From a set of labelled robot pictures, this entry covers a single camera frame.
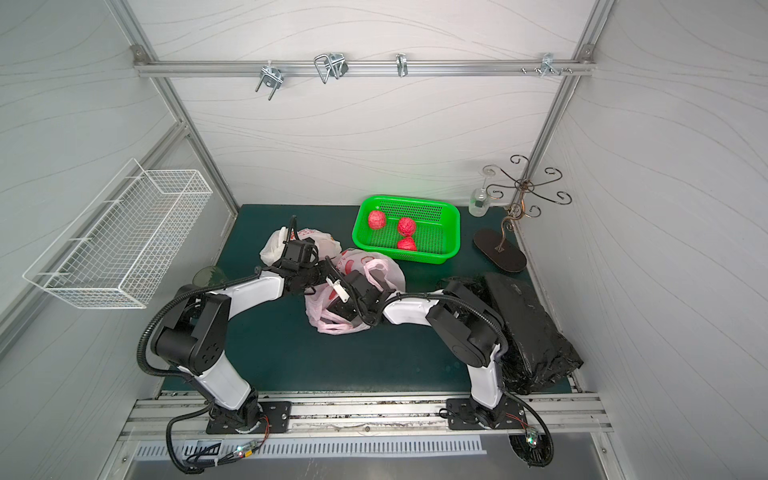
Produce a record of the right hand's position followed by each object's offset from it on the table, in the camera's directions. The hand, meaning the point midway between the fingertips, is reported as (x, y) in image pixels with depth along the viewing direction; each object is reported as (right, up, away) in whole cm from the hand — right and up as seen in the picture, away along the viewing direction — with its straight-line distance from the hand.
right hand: (337, 301), depth 90 cm
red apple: (+22, +23, +17) cm, 36 cm away
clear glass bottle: (+45, +31, +5) cm, 55 cm away
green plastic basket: (+35, +23, +24) cm, 49 cm away
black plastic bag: (+52, -8, -19) cm, 56 cm away
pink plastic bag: (+14, +12, -18) cm, 26 cm away
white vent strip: (-27, -32, -18) cm, 46 cm away
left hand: (-2, +8, +5) cm, 10 cm away
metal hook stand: (+53, +17, +16) cm, 58 cm away
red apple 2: (+22, +17, +11) cm, 30 cm away
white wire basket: (-47, +17, -22) cm, 55 cm away
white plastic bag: (-21, +17, +5) cm, 27 cm away
